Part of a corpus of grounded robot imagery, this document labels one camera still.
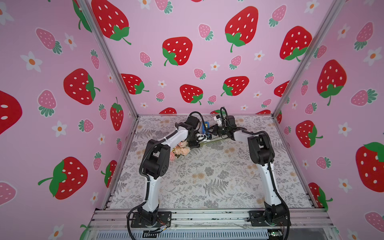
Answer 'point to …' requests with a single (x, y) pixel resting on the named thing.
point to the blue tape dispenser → (204, 129)
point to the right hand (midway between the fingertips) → (203, 131)
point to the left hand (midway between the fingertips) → (198, 140)
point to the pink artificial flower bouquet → (182, 148)
